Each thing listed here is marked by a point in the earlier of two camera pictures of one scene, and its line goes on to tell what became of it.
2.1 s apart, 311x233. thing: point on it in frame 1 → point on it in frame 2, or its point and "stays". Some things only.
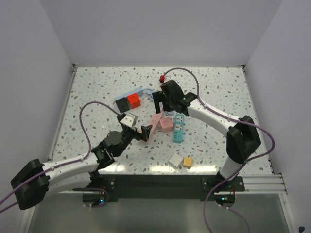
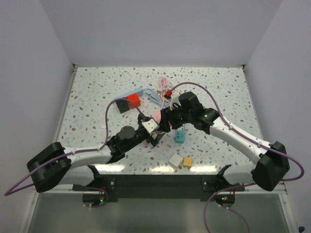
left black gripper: [143, 136] → [152, 141]
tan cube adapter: [187, 161] stays
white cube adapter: [175, 160] stays
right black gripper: [159, 97] → [166, 113]
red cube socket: [133, 100] stays
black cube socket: [122, 104] stays
